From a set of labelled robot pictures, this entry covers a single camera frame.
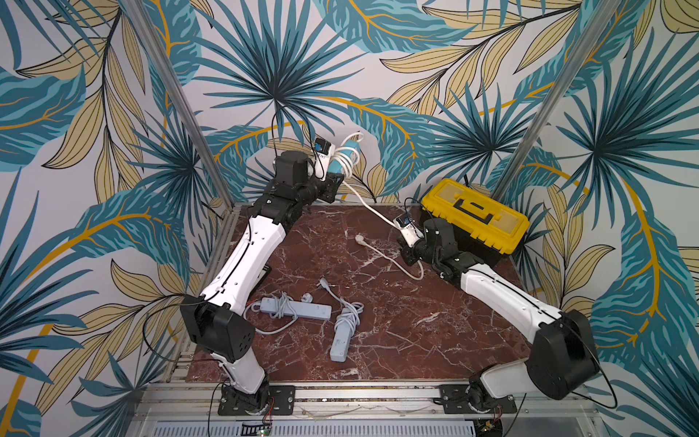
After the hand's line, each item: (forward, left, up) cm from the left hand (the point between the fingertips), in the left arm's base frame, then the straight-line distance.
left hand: (336, 177), depth 74 cm
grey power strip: (-23, +13, -34) cm, 43 cm away
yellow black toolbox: (+3, -49, -21) cm, 53 cm away
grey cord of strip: (-24, +16, -32) cm, 43 cm away
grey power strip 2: (-29, -3, -33) cm, 43 cm away
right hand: (-6, -20, -18) cm, 28 cm away
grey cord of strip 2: (-24, -6, -32) cm, 40 cm away
